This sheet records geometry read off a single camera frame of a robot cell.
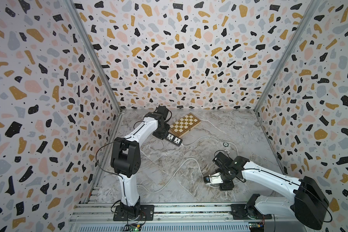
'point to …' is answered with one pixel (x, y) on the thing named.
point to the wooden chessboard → (184, 124)
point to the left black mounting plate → (147, 213)
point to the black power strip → (176, 140)
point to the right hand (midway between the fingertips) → (219, 180)
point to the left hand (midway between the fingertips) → (169, 131)
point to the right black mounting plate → (240, 211)
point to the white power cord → (169, 177)
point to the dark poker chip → (225, 144)
